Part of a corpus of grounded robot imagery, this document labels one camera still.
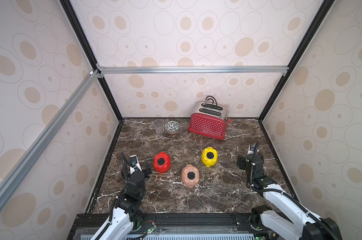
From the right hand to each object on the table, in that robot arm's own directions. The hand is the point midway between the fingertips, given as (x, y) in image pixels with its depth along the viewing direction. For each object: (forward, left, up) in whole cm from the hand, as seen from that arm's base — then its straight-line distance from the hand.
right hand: (254, 156), depth 85 cm
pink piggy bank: (-12, +36, -3) cm, 38 cm away
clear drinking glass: (+29, +61, -6) cm, 68 cm away
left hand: (-8, +63, +5) cm, 63 cm away
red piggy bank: (-5, +53, -2) cm, 53 cm away
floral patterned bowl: (+29, +51, -8) cm, 60 cm away
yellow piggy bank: (+1, +25, -3) cm, 25 cm away
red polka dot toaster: (+23, +25, +6) cm, 35 cm away
